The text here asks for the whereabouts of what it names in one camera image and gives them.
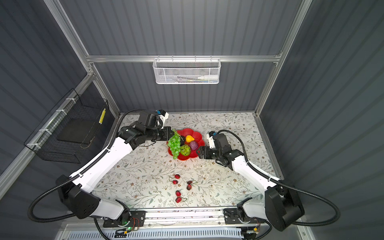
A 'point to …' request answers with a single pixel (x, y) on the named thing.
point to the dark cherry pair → (189, 186)
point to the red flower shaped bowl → (197, 138)
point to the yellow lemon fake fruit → (189, 138)
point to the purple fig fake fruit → (193, 145)
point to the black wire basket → (43, 142)
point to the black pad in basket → (79, 130)
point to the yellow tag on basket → (102, 116)
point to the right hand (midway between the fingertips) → (203, 152)
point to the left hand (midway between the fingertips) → (175, 132)
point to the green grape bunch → (174, 143)
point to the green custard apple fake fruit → (185, 150)
